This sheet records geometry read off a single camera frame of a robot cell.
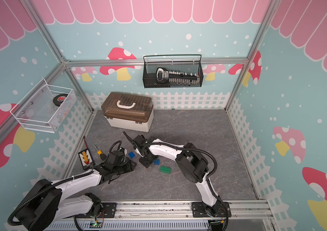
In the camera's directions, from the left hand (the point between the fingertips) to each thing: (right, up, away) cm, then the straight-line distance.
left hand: (134, 167), depth 88 cm
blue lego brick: (-3, +7, +5) cm, 9 cm away
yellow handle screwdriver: (-24, +9, +6) cm, 27 cm away
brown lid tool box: (-5, +35, +3) cm, 36 cm away
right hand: (+9, +3, +1) cm, 9 cm away
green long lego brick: (+20, -1, -1) cm, 20 cm away
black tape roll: (-39, +41, -10) cm, 57 cm away
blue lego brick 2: (+14, +3, +1) cm, 14 cm away
